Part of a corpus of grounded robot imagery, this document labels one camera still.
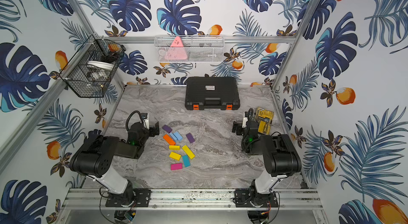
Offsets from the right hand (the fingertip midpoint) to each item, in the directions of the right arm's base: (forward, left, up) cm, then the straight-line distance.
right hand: (243, 121), depth 97 cm
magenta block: (-26, +38, -5) cm, 47 cm away
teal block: (-23, +34, -5) cm, 41 cm away
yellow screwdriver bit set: (+3, -14, -1) cm, 14 cm away
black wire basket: (+18, +90, +24) cm, 95 cm away
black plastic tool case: (+22, +19, +2) cm, 29 cm away
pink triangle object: (+26, +40, +32) cm, 57 cm away
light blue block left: (-10, +42, -2) cm, 43 cm away
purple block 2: (-9, +32, -4) cm, 34 cm away
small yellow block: (-16, +41, -3) cm, 44 cm away
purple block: (-4, +47, -3) cm, 48 cm away
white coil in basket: (+11, +75, +34) cm, 83 cm away
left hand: (-2, +57, +3) cm, 57 cm away
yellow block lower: (-20, +40, -4) cm, 45 cm away
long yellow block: (-18, +33, -5) cm, 38 cm away
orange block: (-11, +44, -5) cm, 46 cm away
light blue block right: (-8, +40, -3) cm, 41 cm away
